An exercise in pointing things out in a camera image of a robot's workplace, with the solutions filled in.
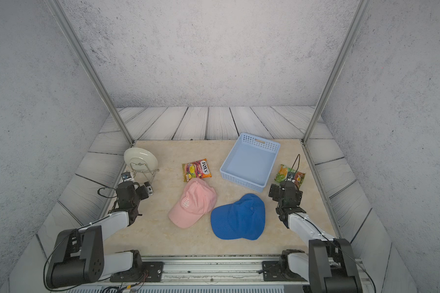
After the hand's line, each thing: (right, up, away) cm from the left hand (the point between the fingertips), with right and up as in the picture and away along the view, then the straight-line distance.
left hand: (142, 184), depth 91 cm
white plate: (-2, +11, +2) cm, 12 cm away
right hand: (+70, -1, -2) cm, 70 cm away
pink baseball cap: (+29, -6, -4) cm, 30 cm away
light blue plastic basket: (+56, +11, +17) cm, 59 cm away
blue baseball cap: (+49, -13, -12) cm, 52 cm away
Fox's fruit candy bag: (+26, +6, +13) cm, 29 cm away
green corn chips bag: (+72, +3, +10) cm, 73 cm away
